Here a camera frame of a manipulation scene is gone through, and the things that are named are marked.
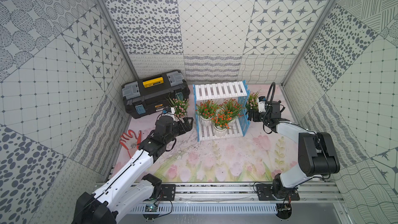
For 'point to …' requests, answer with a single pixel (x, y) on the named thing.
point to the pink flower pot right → (252, 102)
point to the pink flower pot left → (181, 107)
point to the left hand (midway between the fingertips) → (191, 122)
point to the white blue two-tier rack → (219, 90)
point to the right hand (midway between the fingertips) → (253, 113)
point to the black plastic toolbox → (149, 95)
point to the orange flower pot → (221, 120)
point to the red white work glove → (130, 141)
